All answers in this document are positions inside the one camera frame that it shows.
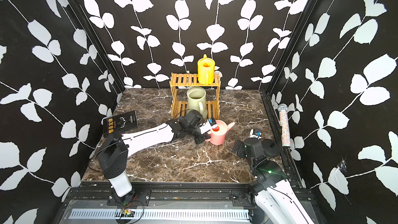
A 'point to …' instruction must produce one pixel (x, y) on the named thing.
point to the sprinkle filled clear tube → (285, 125)
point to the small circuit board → (125, 213)
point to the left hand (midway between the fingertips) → (210, 133)
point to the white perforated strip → (162, 214)
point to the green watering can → (196, 96)
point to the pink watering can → (218, 134)
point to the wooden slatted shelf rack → (179, 83)
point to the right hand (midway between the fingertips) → (241, 140)
